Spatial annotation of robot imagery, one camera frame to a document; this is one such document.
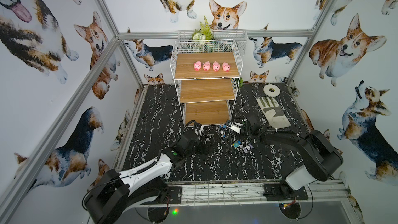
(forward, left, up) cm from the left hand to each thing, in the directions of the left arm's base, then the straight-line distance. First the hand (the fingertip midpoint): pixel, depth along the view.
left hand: (207, 138), depth 83 cm
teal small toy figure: (-1, -16, -7) cm, 18 cm away
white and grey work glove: (+17, -45, -8) cm, 49 cm away
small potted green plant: (+38, -23, +4) cm, 45 cm away
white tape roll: (+42, -49, -9) cm, 65 cm away
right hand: (+9, -17, -4) cm, 20 cm away
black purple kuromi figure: (-3, -23, -6) cm, 24 cm away
